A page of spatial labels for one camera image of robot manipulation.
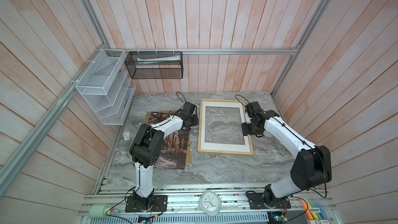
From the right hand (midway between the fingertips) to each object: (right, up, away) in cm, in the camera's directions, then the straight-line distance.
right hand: (248, 130), depth 88 cm
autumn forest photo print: (-44, -14, +2) cm, 46 cm away
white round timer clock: (-23, -32, -16) cm, 43 cm away
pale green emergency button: (-72, -31, -23) cm, 82 cm away
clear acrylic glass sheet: (-11, +1, +16) cm, 19 cm away
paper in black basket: (-56, +41, +2) cm, 70 cm away
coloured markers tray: (+25, -35, -18) cm, 47 cm away
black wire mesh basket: (-59, +43, +16) cm, 74 cm away
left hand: (-30, +4, +10) cm, 32 cm away
